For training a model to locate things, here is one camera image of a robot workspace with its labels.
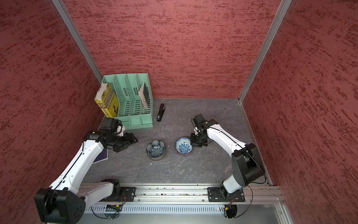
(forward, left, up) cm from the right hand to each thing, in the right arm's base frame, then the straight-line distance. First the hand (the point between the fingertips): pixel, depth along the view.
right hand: (192, 147), depth 83 cm
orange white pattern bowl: (-4, +5, -2) cm, 7 cm away
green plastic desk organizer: (+49, +53, -3) cm, 72 cm away
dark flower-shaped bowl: (0, +23, -2) cm, 23 cm away
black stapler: (+33, +23, -6) cm, 41 cm away
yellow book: (+30, +56, +17) cm, 66 cm away
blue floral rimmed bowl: (+3, +6, -3) cm, 7 cm away
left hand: (-1, +35, +6) cm, 36 cm away
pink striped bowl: (-6, +21, -2) cm, 22 cm away
